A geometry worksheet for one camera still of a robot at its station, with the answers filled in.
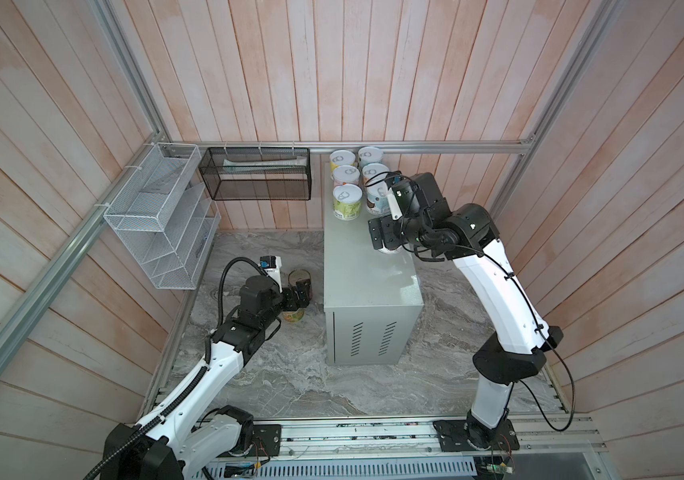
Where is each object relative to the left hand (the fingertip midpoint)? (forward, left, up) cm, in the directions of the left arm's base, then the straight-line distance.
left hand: (296, 287), depth 80 cm
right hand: (+5, -22, +19) cm, 30 cm away
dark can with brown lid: (+11, +1, -9) cm, 14 cm away
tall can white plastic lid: (0, +3, -16) cm, 16 cm away
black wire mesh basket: (+45, +17, +5) cm, 49 cm away
